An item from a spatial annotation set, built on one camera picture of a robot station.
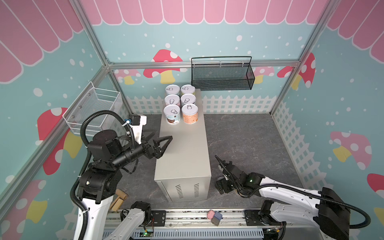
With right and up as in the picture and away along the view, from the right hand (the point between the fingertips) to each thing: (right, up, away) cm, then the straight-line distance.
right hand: (220, 183), depth 82 cm
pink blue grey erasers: (-4, -14, -7) cm, 17 cm away
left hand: (-25, +26, -26) cm, 45 cm away
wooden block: (-55, -10, -3) cm, 56 cm away
